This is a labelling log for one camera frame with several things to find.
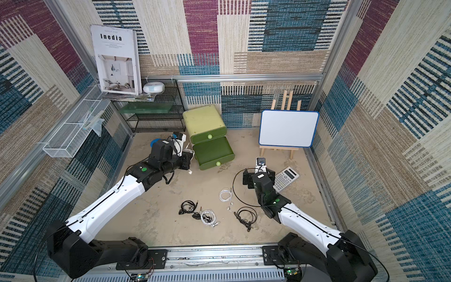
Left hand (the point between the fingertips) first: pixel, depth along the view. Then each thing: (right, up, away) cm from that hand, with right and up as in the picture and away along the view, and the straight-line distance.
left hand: (192, 153), depth 78 cm
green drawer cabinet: (+5, +11, +13) cm, 18 cm away
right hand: (+29, -7, +5) cm, 30 cm away
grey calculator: (+46, -14, +18) cm, 51 cm away
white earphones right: (+17, -20, +13) cm, 29 cm away
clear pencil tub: (-22, +6, +13) cm, 26 cm away
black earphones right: (+25, -30, +7) cm, 39 cm away
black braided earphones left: (-4, -26, +9) cm, 28 cm away
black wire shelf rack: (-25, +24, +37) cm, 50 cm away
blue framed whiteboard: (+47, +13, +15) cm, 51 cm away
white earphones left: (+7, -30, +5) cm, 31 cm away
